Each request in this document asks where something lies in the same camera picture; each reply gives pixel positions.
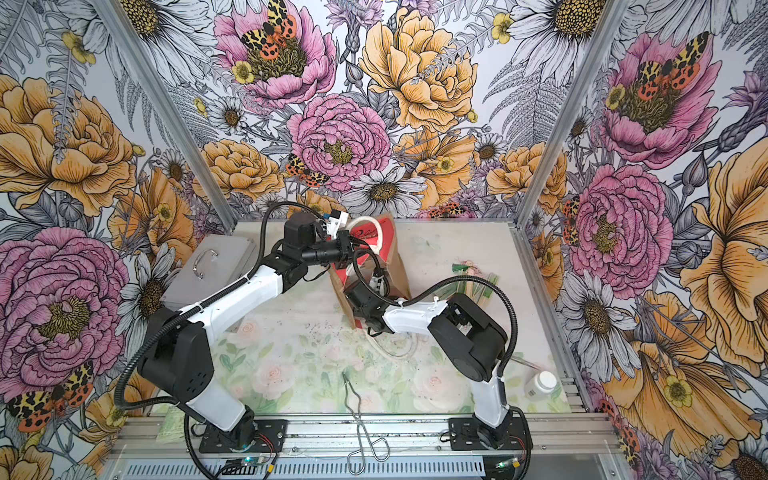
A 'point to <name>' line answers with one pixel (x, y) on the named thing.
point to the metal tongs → (381, 448)
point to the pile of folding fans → (476, 290)
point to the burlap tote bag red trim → (380, 237)
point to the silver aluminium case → (204, 266)
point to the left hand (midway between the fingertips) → (375, 253)
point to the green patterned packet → (174, 422)
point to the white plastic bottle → (540, 387)
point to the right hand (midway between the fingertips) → (368, 307)
